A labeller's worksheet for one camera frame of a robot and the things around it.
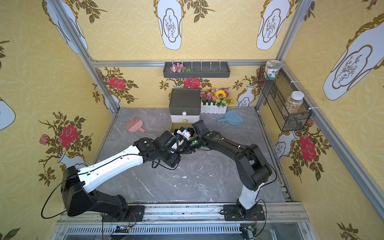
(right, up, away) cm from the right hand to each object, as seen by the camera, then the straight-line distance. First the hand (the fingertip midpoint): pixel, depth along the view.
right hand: (179, 148), depth 81 cm
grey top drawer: (+4, +21, +14) cm, 26 cm away
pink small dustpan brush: (-37, +12, +29) cm, 48 cm away
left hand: (-4, -3, -1) cm, 5 cm away
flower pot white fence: (+22, +30, +27) cm, 45 cm away
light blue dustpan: (+37, +18, +33) cm, 53 cm away
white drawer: (-4, +17, +19) cm, 25 cm away
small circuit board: (-27, -38, -8) cm, 47 cm away
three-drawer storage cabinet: (+1, +32, +27) cm, 42 cm away
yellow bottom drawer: (-4, +12, +27) cm, 29 cm away
